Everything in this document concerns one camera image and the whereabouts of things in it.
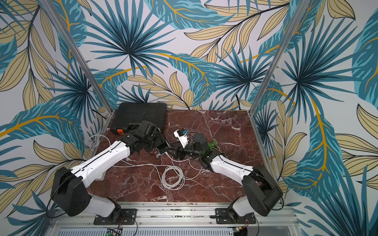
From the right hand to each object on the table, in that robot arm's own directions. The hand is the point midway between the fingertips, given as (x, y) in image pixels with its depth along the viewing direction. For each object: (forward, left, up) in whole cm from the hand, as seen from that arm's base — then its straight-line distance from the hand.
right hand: (160, 155), depth 73 cm
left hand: (+10, +1, -3) cm, 11 cm away
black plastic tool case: (+44, +25, -14) cm, 53 cm away
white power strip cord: (+21, +49, -18) cm, 57 cm away
